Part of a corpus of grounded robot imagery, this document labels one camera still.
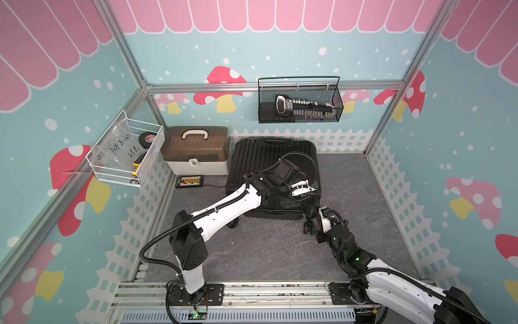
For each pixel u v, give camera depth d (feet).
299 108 2.88
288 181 2.01
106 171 2.00
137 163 2.11
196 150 3.69
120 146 2.21
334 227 2.26
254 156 3.58
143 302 2.44
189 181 3.47
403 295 1.65
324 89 2.99
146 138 2.61
